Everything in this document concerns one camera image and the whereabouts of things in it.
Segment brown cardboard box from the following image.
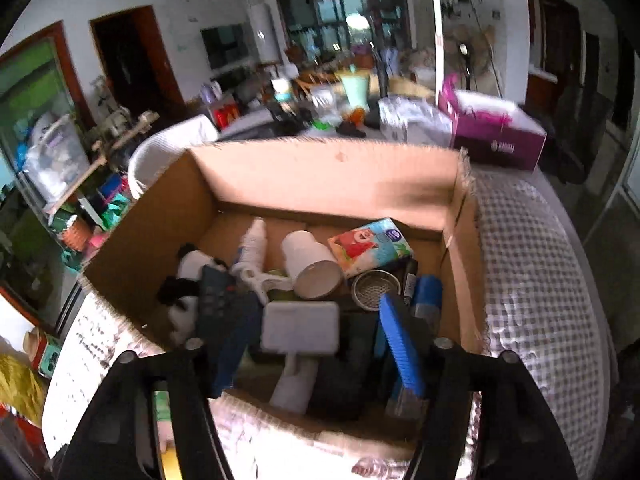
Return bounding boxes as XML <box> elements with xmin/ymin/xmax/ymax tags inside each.
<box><xmin>81</xmin><ymin>136</ymin><xmax>490</xmax><ymax>436</ymax></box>

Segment white covered chair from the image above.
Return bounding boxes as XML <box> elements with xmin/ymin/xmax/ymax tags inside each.
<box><xmin>128</xmin><ymin>115</ymin><xmax>219</xmax><ymax>200</ymax></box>

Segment purple gift box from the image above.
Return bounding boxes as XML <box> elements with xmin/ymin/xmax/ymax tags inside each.
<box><xmin>438</xmin><ymin>75</ymin><xmax>547</xmax><ymax>171</ymax></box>

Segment black remote control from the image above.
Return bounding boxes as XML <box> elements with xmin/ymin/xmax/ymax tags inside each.
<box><xmin>195</xmin><ymin>266</ymin><xmax>236</xmax><ymax>344</ymax></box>

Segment white round floor lamp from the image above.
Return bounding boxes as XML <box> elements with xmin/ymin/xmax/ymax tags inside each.
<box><xmin>409</xmin><ymin>0</ymin><xmax>454</xmax><ymax>106</ymax></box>

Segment white paper cup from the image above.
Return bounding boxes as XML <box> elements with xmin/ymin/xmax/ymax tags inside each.
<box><xmin>281</xmin><ymin>231</ymin><xmax>343</xmax><ymax>300</ymax></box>

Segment colourful tissue pack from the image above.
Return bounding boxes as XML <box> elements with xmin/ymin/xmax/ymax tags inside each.
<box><xmin>328</xmin><ymin>218</ymin><xmax>413</xmax><ymax>280</ymax></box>

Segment wall television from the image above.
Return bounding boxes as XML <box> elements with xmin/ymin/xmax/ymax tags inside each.
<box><xmin>201</xmin><ymin>24</ymin><xmax>248</xmax><ymax>70</ymax></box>

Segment white spray bottle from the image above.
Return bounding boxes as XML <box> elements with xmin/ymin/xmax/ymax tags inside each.
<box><xmin>230</xmin><ymin>217</ymin><xmax>267</xmax><ymax>285</ymax></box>

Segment metal mesh strainer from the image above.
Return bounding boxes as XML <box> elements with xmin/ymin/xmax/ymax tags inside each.
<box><xmin>352</xmin><ymin>269</ymin><xmax>401</xmax><ymax>311</ymax></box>

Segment blue cylinder container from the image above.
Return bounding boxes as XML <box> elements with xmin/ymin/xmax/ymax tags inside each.
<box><xmin>413</xmin><ymin>275</ymin><xmax>442</xmax><ymax>336</ymax></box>

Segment black white panda plush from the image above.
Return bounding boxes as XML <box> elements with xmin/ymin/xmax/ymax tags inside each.
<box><xmin>156</xmin><ymin>244</ymin><xmax>228</xmax><ymax>346</ymax></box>

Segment white brush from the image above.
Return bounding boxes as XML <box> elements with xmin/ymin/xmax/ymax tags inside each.
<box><xmin>260</xmin><ymin>301</ymin><xmax>340</xmax><ymax>415</ymax></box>

